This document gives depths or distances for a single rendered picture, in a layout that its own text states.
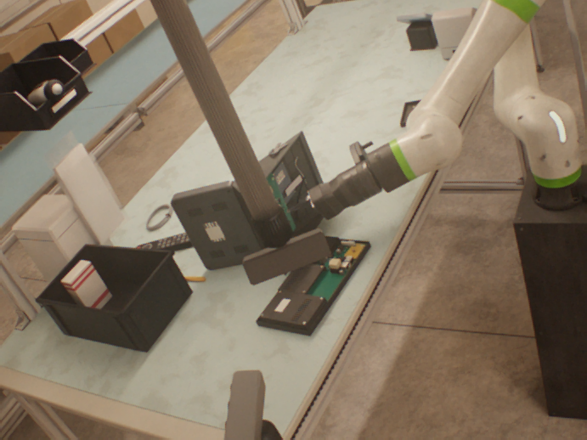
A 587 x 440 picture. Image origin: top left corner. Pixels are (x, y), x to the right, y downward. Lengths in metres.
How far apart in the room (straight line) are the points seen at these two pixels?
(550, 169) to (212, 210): 0.79
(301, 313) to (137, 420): 0.38
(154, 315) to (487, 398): 1.29
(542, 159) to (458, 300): 1.18
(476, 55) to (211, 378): 0.85
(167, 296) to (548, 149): 0.92
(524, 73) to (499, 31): 0.28
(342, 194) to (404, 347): 1.30
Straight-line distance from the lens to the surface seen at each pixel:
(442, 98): 1.56
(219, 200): 1.53
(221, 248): 1.61
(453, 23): 2.12
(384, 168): 1.45
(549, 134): 1.69
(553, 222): 1.78
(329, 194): 1.48
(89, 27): 1.96
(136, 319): 1.51
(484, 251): 2.99
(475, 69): 1.55
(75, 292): 1.71
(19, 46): 4.86
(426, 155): 1.44
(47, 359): 1.72
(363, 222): 1.60
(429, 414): 2.47
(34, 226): 1.79
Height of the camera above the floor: 1.91
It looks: 32 degrees down
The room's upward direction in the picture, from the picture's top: 24 degrees counter-clockwise
